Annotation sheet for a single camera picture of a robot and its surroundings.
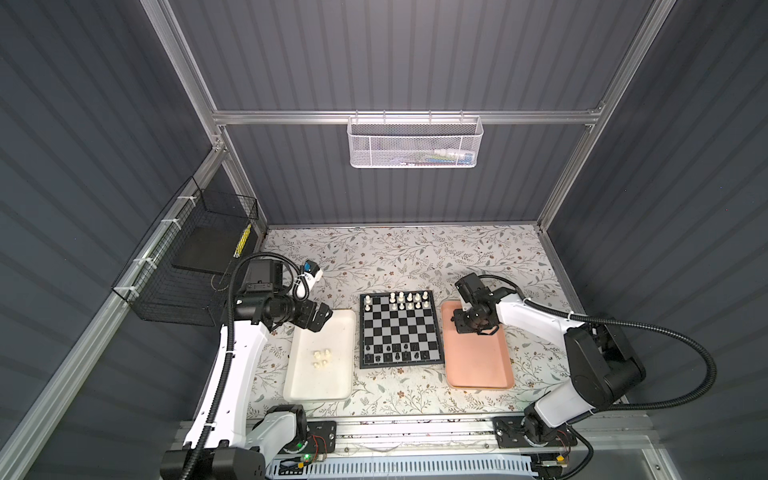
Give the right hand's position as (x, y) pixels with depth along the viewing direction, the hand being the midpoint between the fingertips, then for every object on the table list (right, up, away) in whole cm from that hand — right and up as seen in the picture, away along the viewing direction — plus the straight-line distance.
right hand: (465, 326), depth 91 cm
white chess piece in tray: (-44, -8, -5) cm, 45 cm away
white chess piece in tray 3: (-44, -10, -7) cm, 46 cm away
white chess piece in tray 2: (-42, -7, -5) cm, 42 cm away
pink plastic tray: (+2, -10, -3) cm, 11 cm away
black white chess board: (-20, -1, 0) cm, 20 cm away
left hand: (-43, +9, -15) cm, 47 cm away
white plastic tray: (-39, -14, -8) cm, 43 cm away
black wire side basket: (-75, +17, -19) cm, 79 cm away
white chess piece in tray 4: (-42, -9, -7) cm, 43 cm away
